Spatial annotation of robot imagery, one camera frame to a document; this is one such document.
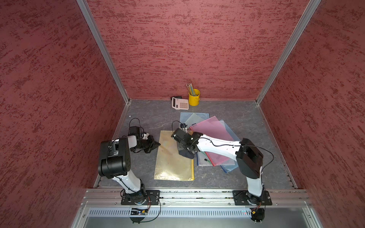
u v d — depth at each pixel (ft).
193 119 3.59
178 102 3.84
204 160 2.89
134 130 2.60
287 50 2.92
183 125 2.55
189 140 2.10
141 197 2.23
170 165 2.82
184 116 3.56
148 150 2.79
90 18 2.44
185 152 2.67
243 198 2.42
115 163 1.54
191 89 3.61
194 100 3.80
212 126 3.41
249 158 1.57
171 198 2.48
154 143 2.84
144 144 2.76
